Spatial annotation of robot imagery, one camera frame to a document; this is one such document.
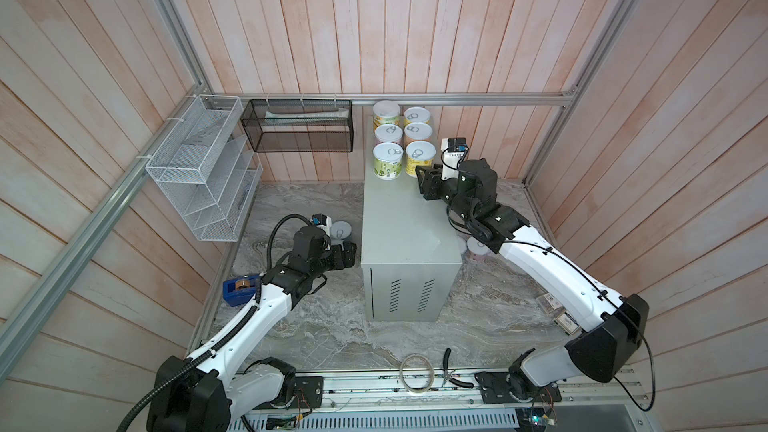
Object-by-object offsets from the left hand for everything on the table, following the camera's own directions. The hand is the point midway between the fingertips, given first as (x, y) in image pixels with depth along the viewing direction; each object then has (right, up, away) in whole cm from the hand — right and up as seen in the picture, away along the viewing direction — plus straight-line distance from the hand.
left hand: (344, 252), depth 82 cm
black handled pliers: (+28, -31, -6) cm, 42 cm away
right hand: (+21, +23, -9) cm, 32 cm away
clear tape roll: (+16, -31, -6) cm, 35 cm away
